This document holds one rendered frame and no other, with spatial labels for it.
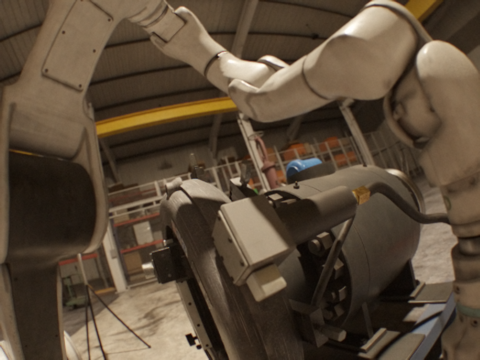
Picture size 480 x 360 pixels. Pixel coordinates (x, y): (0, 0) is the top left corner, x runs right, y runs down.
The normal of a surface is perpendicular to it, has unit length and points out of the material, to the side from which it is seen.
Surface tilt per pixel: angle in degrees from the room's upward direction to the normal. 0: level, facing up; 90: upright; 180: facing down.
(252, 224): 68
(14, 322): 125
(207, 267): 76
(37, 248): 150
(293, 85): 94
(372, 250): 93
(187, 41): 110
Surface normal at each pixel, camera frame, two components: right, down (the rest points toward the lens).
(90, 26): 0.92, 0.21
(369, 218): 0.27, -0.56
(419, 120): -0.71, 0.70
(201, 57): -0.39, 0.29
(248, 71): -0.45, -0.54
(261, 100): -0.66, 0.60
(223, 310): -0.51, -0.12
